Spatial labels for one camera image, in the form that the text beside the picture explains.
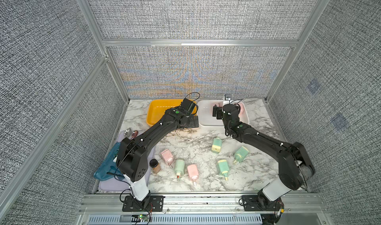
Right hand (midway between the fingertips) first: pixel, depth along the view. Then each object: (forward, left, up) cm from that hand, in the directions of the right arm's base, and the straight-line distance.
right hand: (223, 101), depth 85 cm
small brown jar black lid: (-32, +37, -16) cm, 52 cm away
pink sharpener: (-26, +32, -17) cm, 45 cm away
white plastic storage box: (+9, +8, -28) cm, 30 cm away
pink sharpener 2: (-35, +18, -16) cm, 43 cm away
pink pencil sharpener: (+8, -18, -21) cm, 29 cm away
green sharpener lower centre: (-32, +1, -18) cm, 37 cm away
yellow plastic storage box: (+14, +45, -23) cm, 52 cm away
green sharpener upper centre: (-20, +4, -16) cm, 26 cm away
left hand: (-9, +18, -8) cm, 21 cm away
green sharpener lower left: (-32, +25, -16) cm, 44 cm away
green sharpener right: (-25, -9, -17) cm, 32 cm away
